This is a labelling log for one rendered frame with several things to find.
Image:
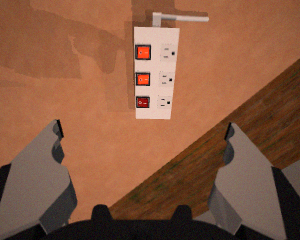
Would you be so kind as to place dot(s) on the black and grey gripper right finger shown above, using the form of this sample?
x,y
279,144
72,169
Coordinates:
x,y
250,198

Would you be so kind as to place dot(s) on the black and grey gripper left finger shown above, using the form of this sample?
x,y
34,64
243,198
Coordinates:
x,y
37,195

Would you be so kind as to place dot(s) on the white power strip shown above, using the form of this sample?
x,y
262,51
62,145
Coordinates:
x,y
155,63

